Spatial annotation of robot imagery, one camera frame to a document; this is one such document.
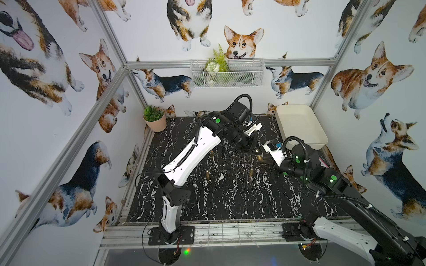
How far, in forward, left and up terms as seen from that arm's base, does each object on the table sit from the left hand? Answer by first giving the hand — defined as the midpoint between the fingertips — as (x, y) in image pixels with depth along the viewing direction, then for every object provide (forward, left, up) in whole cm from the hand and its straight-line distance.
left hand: (262, 151), depth 64 cm
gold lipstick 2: (+5, 0, -30) cm, 30 cm away
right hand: (-1, +1, -4) cm, 5 cm away
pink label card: (+11, -44, -33) cm, 56 cm away
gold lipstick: (+5, +24, -30) cm, 39 cm away
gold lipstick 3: (-1, +1, -2) cm, 3 cm away
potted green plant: (+39, +57, -21) cm, 72 cm away
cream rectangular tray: (+43, -40, -31) cm, 67 cm away
